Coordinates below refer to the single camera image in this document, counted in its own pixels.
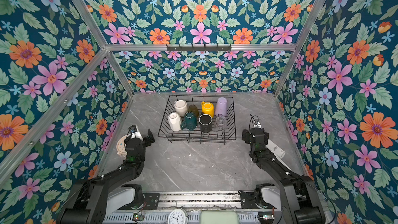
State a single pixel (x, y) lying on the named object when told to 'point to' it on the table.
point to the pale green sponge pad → (218, 217)
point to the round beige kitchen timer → (121, 146)
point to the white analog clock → (178, 216)
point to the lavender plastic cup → (221, 107)
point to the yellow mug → (207, 108)
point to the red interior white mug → (181, 107)
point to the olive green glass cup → (193, 108)
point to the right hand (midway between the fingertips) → (254, 129)
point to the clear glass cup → (221, 122)
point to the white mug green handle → (190, 122)
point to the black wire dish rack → (196, 135)
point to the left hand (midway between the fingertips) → (142, 128)
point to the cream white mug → (174, 121)
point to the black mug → (205, 121)
